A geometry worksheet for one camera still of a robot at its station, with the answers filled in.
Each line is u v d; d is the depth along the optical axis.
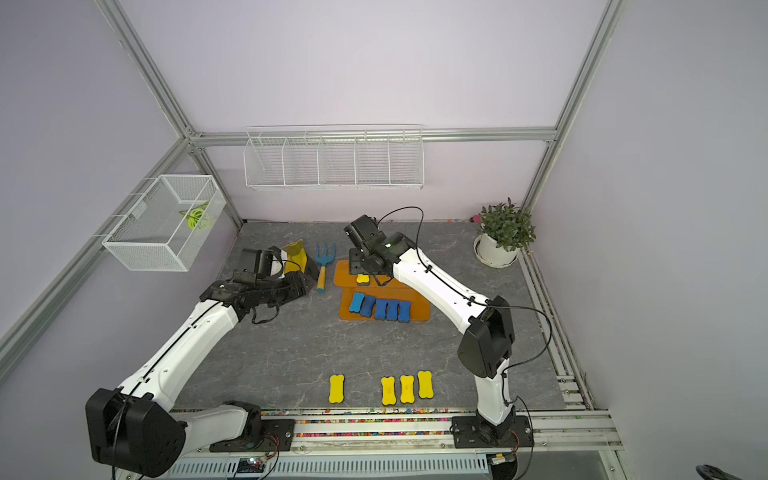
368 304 0.94
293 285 0.71
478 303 0.48
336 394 0.79
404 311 0.94
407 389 0.79
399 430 0.76
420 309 0.95
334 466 1.58
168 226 0.83
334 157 1.00
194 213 0.81
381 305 0.94
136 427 0.38
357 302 0.96
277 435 0.73
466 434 0.74
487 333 0.45
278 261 0.66
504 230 0.91
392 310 0.92
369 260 0.58
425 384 0.80
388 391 0.79
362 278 0.84
